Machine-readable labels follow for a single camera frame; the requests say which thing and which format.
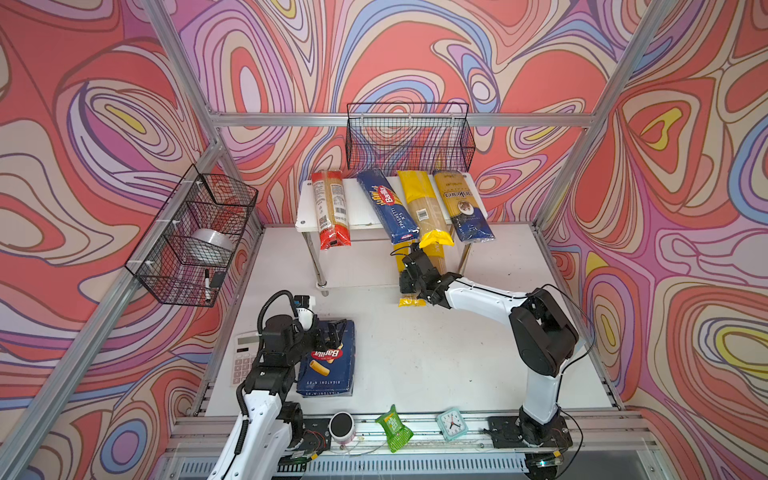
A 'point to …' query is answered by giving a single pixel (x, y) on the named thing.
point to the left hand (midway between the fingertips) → (334, 320)
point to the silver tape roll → (215, 237)
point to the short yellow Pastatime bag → (399, 251)
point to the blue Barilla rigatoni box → (329, 372)
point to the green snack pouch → (397, 433)
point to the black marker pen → (207, 285)
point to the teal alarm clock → (452, 424)
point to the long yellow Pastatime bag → (433, 245)
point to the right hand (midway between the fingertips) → (409, 280)
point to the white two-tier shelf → (370, 261)
